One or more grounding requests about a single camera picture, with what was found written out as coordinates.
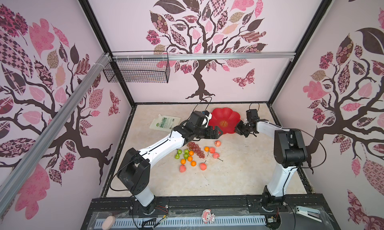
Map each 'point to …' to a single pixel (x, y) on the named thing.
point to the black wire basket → (149, 67)
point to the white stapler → (311, 213)
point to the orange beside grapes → (206, 149)
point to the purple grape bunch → (196, 149)
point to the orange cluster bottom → (193, 163)
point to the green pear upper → (186, 151)
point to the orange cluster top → (191, 153)
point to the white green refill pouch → (164, 123)
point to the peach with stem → (216, 155)
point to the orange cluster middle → (190, 158)
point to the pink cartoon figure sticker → (207, 216)
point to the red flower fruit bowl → (225, 119)
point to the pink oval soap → (108, 222)
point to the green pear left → (177, 156)
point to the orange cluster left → (183, 161)
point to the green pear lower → (186, 156)
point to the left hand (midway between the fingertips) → (216, 135)
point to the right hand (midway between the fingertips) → (234, 127)
